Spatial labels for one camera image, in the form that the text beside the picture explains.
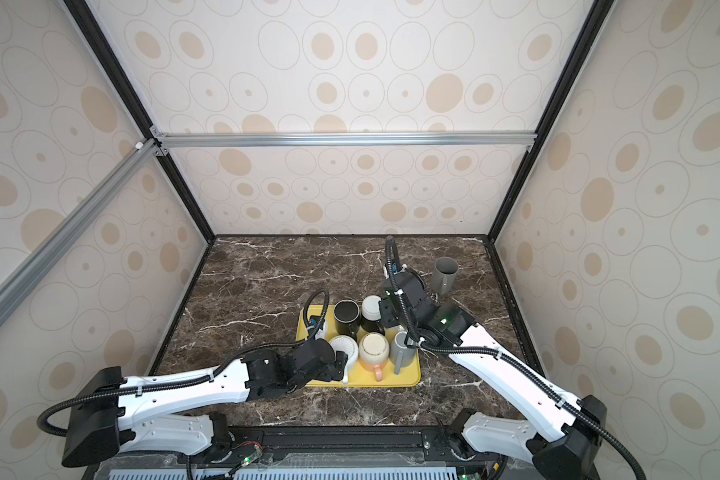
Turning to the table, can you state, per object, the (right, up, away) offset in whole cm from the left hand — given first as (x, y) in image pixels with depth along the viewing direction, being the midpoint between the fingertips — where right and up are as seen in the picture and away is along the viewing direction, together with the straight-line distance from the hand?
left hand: (344, 359), depth 76 cm
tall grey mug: (+30, +21, +18) cm, 41 cm away
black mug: (0, +8, +10) cm, 13 cm away
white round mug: (+2, 0, +3) cm, 4 cm away
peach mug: (+8, +1, +4) cm, 9 cm away
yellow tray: (+4, -8, +9) cm, 13 cm away
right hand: (+12, +16, -1) cm, 20 cm away
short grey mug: (+15, 0, +5) cm, 16 cm away
